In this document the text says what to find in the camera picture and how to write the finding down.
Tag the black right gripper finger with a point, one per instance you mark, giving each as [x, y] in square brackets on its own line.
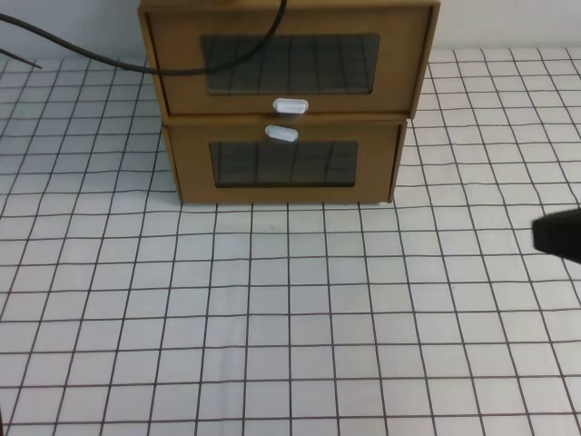
[559, 234]

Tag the white black grid tablecloth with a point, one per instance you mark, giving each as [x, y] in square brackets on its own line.
[125, 312]

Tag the white box handle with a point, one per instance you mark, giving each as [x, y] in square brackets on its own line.
[290, 106]
[281, 133]

